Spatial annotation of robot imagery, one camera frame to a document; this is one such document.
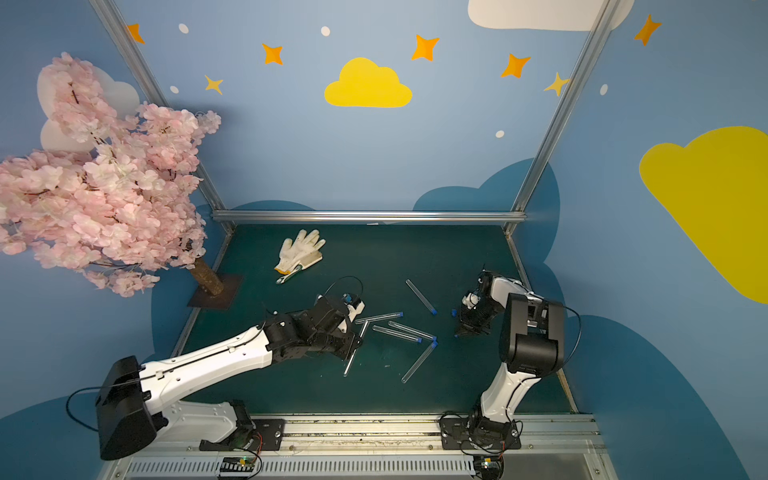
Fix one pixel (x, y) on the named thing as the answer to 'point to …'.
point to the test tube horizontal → (379, 317)
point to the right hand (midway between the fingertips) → (464, 330)
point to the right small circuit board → (490, 467)
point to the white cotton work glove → (303, 252)
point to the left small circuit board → (238, 464)
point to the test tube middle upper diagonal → (407, 328)
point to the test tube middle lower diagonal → (396, 333)
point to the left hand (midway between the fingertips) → (363, 337)
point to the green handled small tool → (284, 278)
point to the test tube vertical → (354, 352)
